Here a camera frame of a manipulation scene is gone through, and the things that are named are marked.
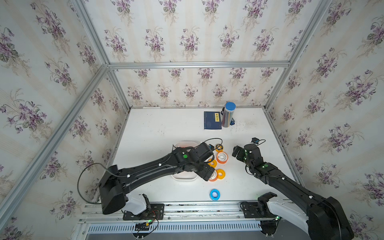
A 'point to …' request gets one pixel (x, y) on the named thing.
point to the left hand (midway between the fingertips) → (206, 171)
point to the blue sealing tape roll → (214, 194)
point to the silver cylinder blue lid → (227, 113)
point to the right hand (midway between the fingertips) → (241, 150)
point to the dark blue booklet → (212, 121)
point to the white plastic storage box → (187, 175)
